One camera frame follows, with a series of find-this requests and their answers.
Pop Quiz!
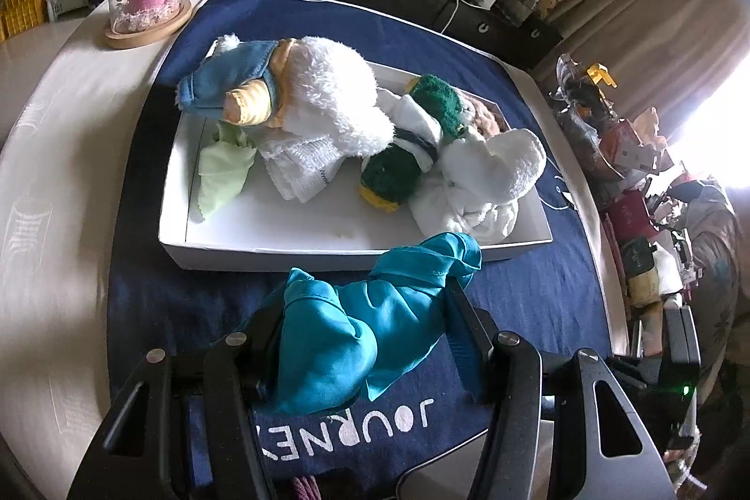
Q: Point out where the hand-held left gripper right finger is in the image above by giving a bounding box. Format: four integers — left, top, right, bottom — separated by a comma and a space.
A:
445, 283, 677, 500

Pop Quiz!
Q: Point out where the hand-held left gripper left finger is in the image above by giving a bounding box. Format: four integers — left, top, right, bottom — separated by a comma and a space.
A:
67, 295, 288, 500

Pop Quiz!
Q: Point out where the teal satin cloth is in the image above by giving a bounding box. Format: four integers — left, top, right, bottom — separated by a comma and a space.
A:
266, 231, 482, 416

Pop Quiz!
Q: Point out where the white fleece cloth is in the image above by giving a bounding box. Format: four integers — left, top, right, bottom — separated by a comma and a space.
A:
408, 184, 522, 246

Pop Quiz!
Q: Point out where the shallow white cardboard box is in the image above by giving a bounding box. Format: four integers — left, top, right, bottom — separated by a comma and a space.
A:
158, 40, 555, 272

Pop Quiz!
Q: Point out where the pale mint cloth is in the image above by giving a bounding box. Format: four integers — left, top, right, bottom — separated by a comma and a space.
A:
196, 122, 259, 223

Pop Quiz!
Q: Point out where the white knitted cloth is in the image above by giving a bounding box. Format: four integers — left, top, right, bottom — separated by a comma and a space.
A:
258, 131, 353, 205

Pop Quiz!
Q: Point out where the white fleece plush toy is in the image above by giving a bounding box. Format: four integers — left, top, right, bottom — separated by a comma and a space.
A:
436, 128, 547, 202

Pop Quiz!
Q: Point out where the shaggy white unicorn plush toy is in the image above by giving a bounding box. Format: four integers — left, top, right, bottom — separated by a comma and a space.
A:
176, 34, 396, 161

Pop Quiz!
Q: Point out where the navy blue printed blanket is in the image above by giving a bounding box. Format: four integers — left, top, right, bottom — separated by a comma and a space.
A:
105, 0, 616, 500

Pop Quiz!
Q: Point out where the pile of bags and packages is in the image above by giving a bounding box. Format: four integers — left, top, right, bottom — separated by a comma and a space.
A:
551, 55, 692, 313

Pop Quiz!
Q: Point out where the small tan plush toy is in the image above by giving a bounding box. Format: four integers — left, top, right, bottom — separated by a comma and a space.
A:
463, 96, 505, 138

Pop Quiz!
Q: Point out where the white table cloth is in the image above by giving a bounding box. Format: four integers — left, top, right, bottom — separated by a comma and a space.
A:
0, 0, 639, 478

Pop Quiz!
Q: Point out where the beige curtain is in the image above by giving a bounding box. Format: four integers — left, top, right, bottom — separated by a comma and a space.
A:
545, 0, 750, 126

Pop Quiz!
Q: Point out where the white slotted basket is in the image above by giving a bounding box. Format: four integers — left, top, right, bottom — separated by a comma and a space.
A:
47, 0, 89, 21

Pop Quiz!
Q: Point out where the white power cable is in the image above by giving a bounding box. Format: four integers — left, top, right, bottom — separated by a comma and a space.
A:
439, 0, 470, 35

